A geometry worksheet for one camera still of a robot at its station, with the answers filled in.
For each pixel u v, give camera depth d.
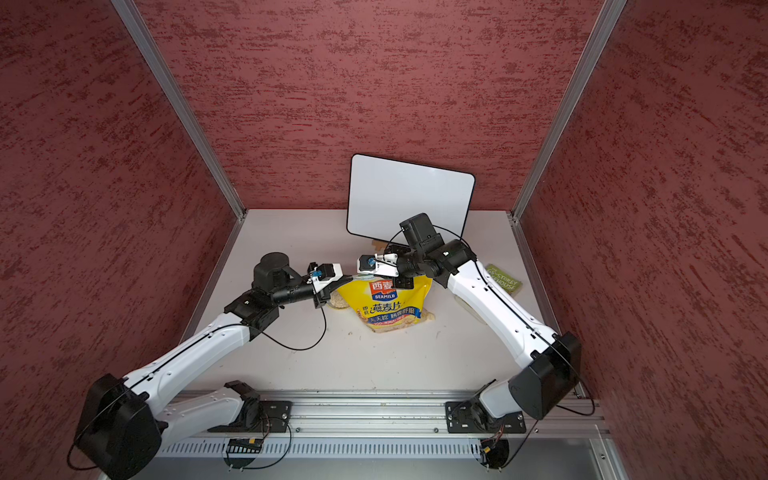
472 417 0.65
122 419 0.39
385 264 0.60
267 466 0.68
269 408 0.76
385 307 0.79
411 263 0.62
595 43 0.76
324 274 0.60
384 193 0.97
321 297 0.66
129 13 0.71
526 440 0.71
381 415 0.76
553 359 0.40
